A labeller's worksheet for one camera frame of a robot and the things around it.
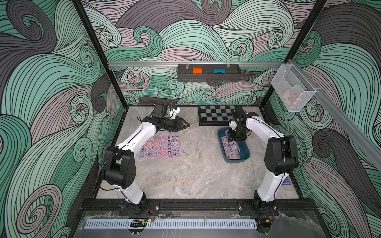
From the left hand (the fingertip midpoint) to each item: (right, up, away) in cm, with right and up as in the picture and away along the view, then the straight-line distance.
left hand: (188, 124), depth 81 cm
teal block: (+17, +34, +12) cm, 40 cm away
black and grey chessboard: (+21, +6, +29) cm, 36 cm away
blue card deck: (+54, -32, -1) cm, 63 cm away
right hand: (+30, -11, +10) cm, 33 cm away
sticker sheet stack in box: (+27, -15, +6) cm, 31 cm away
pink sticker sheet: (-27, -18, +13) cm, 34 cm away
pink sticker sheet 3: (-10, -15, +14) cm, 23 cm away
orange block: (+6, +34, +13) cm, 37 cm away
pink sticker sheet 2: (-18, -15, +14) cm, 28 cm away
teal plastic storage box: (+35, -15, +12) cm, 40 cm away
